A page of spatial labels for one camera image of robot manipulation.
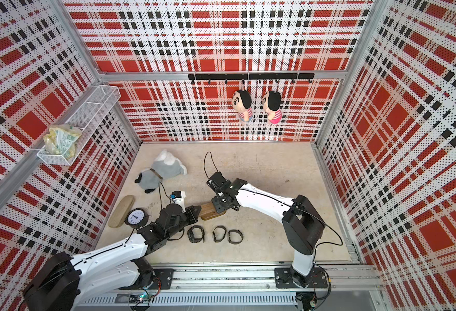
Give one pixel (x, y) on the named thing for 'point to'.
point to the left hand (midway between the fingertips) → (204, 207)
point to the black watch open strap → (214, 234)
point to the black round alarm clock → (136, 218)
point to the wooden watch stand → (208, 211)
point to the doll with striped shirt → (241, 102)
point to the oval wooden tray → (119, 214)
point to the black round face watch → (235, 230)
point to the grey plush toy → (165, 166)
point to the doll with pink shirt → (271, 101)
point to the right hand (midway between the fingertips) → (224, 204)
